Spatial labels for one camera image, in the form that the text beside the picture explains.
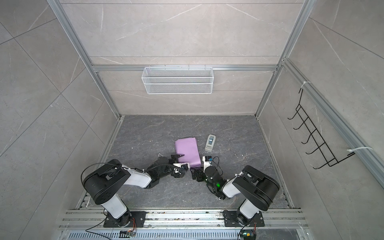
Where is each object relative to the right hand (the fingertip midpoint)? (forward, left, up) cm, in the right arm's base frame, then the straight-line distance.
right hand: (195, 168), depth 90 cm
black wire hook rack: (-4, -55, +30) cm, 63 cm away
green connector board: (-33, -25, -2) cm, 42 cm away
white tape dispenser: (+17, -10, +2) cm, 20 cm away
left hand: (+5, +7, +5) cm, 10 cm away
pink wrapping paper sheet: (+11, +5, +5) cm, 13 cm away
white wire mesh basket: (+51, +10, +29) cm, 59 cm away
